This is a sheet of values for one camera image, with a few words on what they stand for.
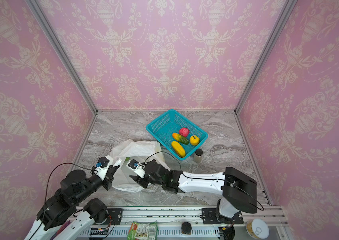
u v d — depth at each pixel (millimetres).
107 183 577
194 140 971
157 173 554
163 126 1093
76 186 474
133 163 612
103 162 539
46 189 500
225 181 443
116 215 746
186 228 701
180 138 997
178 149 943
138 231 696
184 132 1010
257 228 660
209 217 732
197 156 871
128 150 797
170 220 732
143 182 648
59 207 471
